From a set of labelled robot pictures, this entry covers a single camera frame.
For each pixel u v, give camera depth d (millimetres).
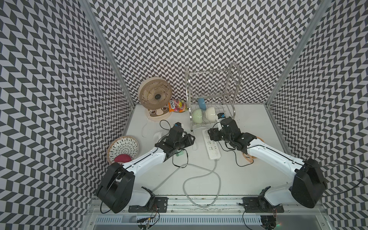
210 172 846
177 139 668
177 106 1146
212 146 920
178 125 777
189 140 751
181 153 900
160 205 728
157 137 863
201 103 1045
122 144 937
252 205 727
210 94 819
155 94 937
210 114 942
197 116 950
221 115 720
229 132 613
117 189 412
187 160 889
